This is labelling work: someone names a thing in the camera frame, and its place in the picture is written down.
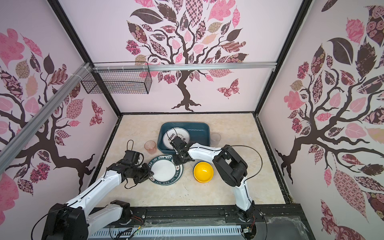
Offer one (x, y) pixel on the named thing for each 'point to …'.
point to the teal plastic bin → (199, 133)
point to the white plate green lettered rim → (166, 172)
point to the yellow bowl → (203, 172)
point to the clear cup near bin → (215, 138)
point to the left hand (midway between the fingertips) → (153, 176)
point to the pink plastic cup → (150, 146)
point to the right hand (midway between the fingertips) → (176, 160)
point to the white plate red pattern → (172, 133)
